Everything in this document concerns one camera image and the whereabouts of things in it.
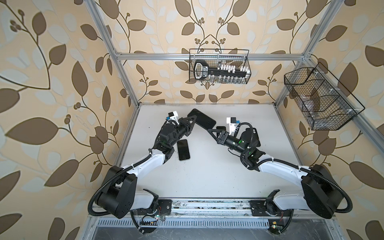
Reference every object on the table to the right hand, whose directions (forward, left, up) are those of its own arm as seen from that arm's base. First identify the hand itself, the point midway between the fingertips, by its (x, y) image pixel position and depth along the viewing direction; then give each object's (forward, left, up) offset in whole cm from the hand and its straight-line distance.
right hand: (209, 132), depth 73 cm
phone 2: (+8, +3, +1) cm, 8 cm away
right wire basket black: (+8, -58, +9) cm, 59 cm away
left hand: (+7, +5, +5) cm, 10 cm away
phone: (+5, +15, -26) cm, 31 cm away
